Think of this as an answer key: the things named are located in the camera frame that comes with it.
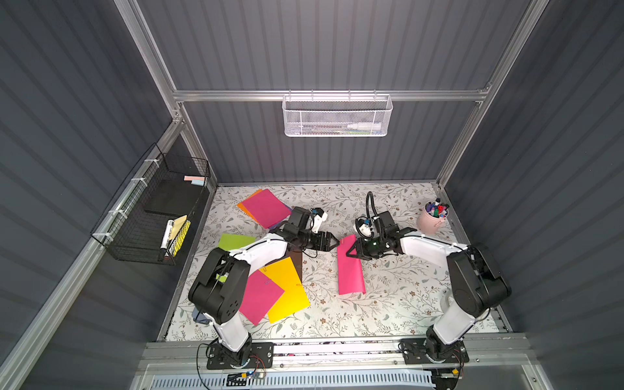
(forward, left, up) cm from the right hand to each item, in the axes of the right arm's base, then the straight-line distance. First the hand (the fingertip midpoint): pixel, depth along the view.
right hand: (351, 254), depth 89 cm
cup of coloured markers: (+14, -32, +5) cm, 36 cm away
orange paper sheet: (+28, +48, -6) cm, 56 cm away
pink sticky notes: (+18, +58, +22) cm, 64 cm away
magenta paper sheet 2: (-6, +1, +1) cm, 6 cm away
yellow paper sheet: (-14, +21, -6) cm, 26 cm away
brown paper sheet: (+1, +21, -5) cm, 22 cm away
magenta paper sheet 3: (-14, +33, -4) cm, 36 cm away
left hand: (+2, +7, +5) cm, 9 cm away
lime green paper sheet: (+10, +50, -7) cm, 51 cm away
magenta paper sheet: (+28, +37, -7) cm, 46 cm away
